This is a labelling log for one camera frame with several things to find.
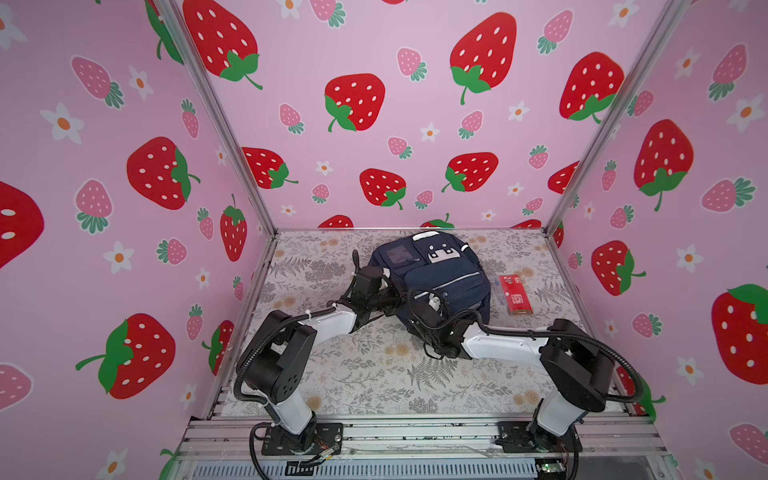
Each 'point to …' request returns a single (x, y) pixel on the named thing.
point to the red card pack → (516, 294)
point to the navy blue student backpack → (431, 276)
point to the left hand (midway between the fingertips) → (419, 293)
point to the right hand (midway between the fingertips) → (410, 317)
